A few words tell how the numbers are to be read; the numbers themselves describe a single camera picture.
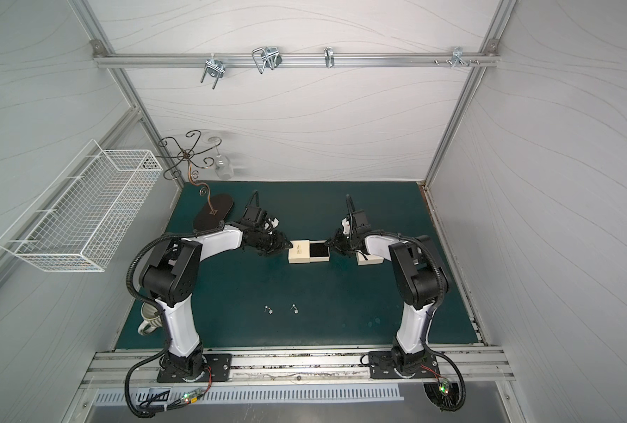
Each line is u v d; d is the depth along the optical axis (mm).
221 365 734
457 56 764
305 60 798
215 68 784
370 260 835
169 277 518
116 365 761
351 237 799
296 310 844
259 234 845
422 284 501
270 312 840
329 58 782
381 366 734
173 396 701
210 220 1087
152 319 754
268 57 766
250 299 855
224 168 977
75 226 672
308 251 955
